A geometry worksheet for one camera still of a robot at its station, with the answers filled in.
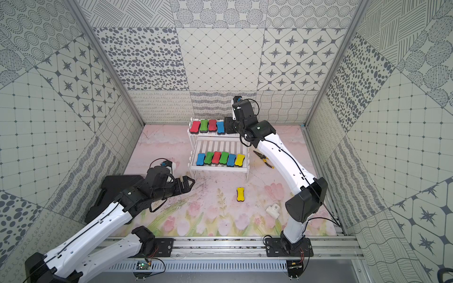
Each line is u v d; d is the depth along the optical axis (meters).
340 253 0.74
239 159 0.86
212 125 0.81
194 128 0.79
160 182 0.58
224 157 0.87
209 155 0.88
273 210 0.82
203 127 0.80
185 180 0.69
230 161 0.86
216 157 0.86
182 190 0.67
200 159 0.86
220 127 0.78
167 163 0.70
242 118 0.55
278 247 0.74
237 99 0.66
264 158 1.04
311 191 0.43
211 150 0.92
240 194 0.88
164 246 0.74
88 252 0.43
